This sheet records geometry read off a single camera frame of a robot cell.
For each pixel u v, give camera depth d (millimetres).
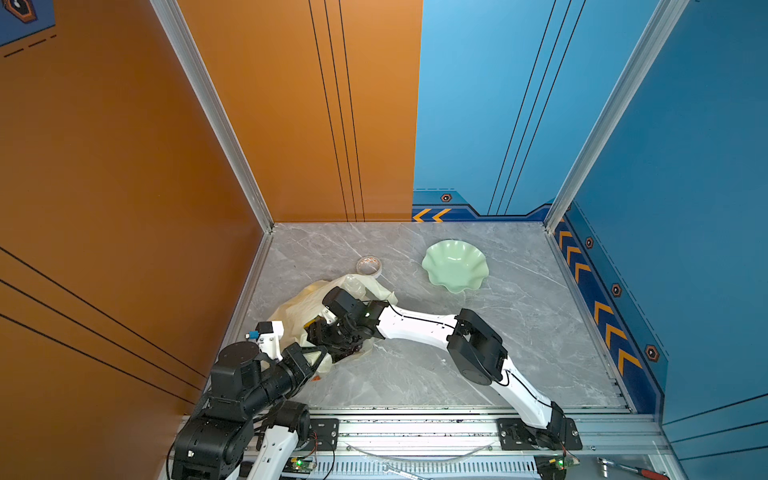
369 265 1083
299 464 707
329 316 772
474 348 551
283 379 518
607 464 681
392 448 728
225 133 917
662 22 710
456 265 1062
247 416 432
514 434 725
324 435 733
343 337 726
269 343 561
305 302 755
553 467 704
